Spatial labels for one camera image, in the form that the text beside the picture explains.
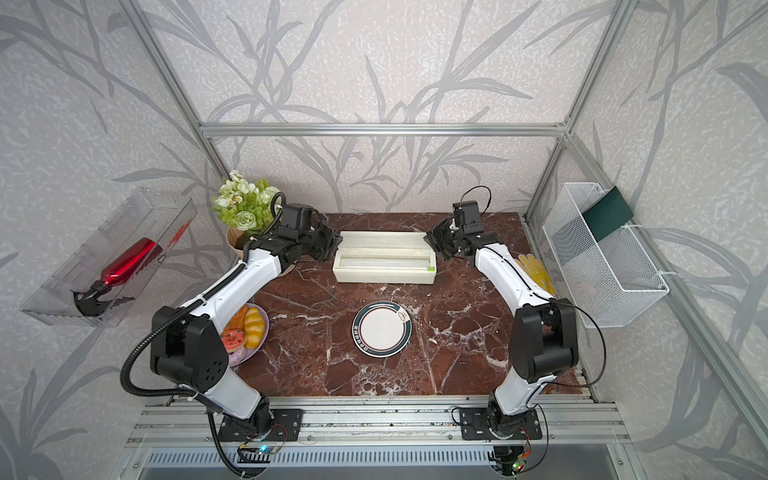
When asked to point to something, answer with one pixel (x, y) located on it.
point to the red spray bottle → (122, 271)
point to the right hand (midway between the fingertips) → (422, 232)
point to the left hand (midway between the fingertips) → (345, 232)
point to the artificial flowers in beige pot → (245, 208)
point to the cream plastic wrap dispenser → (385, 257)
